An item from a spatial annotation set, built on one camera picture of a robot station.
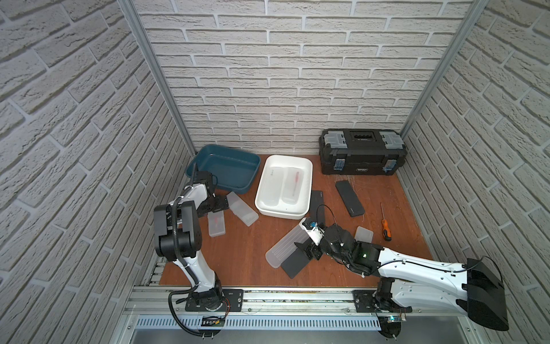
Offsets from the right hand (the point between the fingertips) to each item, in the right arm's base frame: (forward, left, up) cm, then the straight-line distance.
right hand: (304, 234), depth 77 cm
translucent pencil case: (+18, +26, -10) cm, 33 cm away
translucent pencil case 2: (+12, +37, -10) cm, 40 cm away
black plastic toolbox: (+37, -31, +4) cm, 49 cm away
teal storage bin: (+48, +32, -15) cm, 59 cm away
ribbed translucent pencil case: (-3, +11, -11) cm, 16 cm away
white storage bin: (+13, +3, -7) cm, 15 cm away
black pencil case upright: (+18, -10, -14) cm, 25 cm away
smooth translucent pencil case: (+31, +11, -10) cm, 34 cm away
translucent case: (+3, -26, -11) cm, 29 cm away
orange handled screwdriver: (+4, -37, -11) cm, 39 cm away
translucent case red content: (+31, +1, -10) cm, 32 cm away
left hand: (+20, +37, -8) cm, 43 cm away
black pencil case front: (-7, +3, -10) cm, 12 cm away
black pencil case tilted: (+22, -26, -12) cm, 36 cm away
